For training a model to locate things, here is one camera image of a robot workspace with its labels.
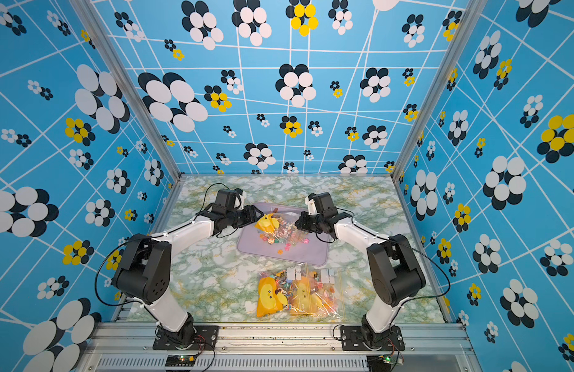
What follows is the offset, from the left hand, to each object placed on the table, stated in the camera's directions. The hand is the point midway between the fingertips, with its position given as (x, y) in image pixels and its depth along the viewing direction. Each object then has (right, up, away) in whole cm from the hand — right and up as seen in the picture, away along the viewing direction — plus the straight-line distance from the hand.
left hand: (262, 213), depth 92 cm
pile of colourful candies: (+10, -9, +4) cm, 14 cm away
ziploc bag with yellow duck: (+2, -4, -1) cm, 5 cm away
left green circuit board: (-23, -45, -20) cm, 55 cm away
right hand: (+14, -4, -1) cm, 15 cm away
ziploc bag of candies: (+15, -27, -12) cm, 33 cm away
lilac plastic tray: (+20, -16, +1) cm, 26 cm away
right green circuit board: (+39, -45, -22) cm, 63 cm away
